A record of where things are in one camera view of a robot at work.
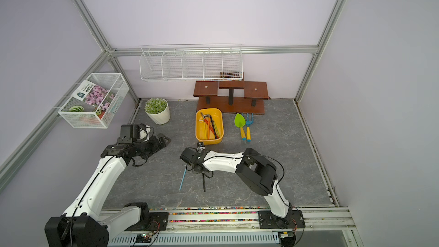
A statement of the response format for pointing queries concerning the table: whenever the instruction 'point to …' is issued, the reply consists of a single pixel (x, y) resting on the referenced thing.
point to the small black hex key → (203, 182)
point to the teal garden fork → (248, 124)
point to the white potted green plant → (158, 110)
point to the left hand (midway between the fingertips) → (164, 145)
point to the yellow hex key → (205, 126)
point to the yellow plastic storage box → (216, 115)
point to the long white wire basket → (219, 62)
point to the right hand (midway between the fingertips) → (200, 165)
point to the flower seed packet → (96, 96)
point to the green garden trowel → (239, 121)
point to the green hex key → (216, 130)
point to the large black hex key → (213, 127)
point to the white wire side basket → (78, 114)
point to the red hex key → (208, 125)
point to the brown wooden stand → (232, 96)
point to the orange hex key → (208, 134)
